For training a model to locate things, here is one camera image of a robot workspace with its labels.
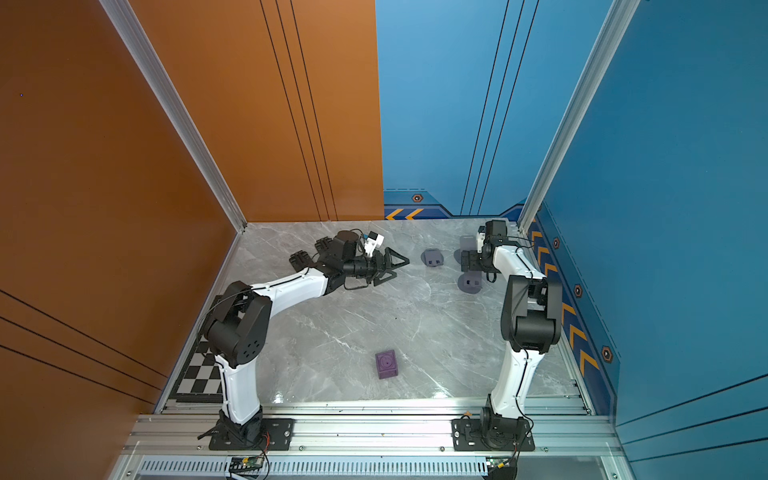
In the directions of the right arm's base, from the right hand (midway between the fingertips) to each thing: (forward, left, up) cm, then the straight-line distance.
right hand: (478, 262), depth 101 cm
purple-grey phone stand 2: (-8, +4, 0) cm, 8 cm away
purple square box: (-34, +31, -1) cm, 46 cm away
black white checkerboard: (-39, +80, -2) cm, 89 cm away
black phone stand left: (+3, +63, -2) cm, 63 cm away
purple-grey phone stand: (+6, +15, -5) cm, 17 cm away
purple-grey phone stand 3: (+15, 0, -7) cm, 17 cm away
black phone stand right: (+11, +56, -3) cm, 57 cm away
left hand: (-11, +26, +12) cm, 30 cm away
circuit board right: (-56, +3, -8) cm, 57 cm away
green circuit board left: (-56, +65, -8) cm, 86 cm away
